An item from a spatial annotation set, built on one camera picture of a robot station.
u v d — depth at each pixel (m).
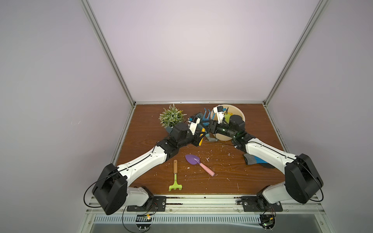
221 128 0.68
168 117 0.88
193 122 0.68
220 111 0.71
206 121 0.77
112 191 0.41
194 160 0.86
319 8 0.71
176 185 0.79
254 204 0.72
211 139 0.98
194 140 0.69
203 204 0.75
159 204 0.73
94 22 0.76
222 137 0.72
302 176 0.42
